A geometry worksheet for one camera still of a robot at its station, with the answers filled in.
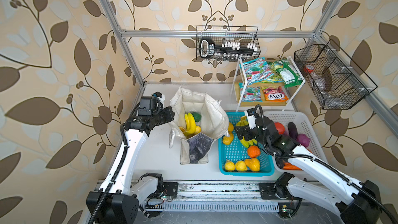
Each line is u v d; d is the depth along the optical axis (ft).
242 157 2.78
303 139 2.70
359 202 1.25
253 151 2.66
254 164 2.52
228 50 2.75
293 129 3.01
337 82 2.40
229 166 2.53
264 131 1.86
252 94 2.92
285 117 3.07
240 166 2.57
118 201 1.22
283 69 2.45
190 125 3.00
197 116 3.13
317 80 2.31
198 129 2.97
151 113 1.84
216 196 2.42
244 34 2.99
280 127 2.98
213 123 2.79
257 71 2.46
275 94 2.92
